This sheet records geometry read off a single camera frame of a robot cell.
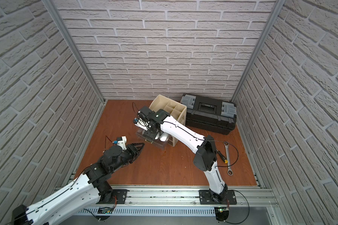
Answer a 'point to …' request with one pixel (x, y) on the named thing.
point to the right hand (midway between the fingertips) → (154, 129)
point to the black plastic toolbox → (210, 114)
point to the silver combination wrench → (229, 171)
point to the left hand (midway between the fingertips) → (146, 143)
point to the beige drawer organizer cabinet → (175, 109)
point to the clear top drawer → (157, 143)
